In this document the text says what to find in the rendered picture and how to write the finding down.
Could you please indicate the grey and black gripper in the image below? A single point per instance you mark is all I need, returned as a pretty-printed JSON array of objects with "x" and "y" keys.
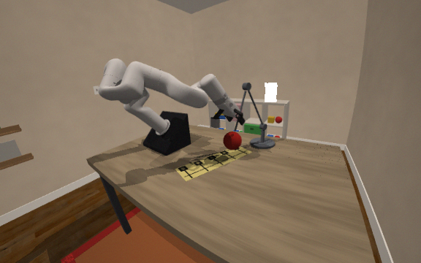
[{"x": 230, "y": 109}]

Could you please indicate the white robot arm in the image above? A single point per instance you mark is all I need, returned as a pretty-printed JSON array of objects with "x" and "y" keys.
[{"x": 133, "y": 93}]

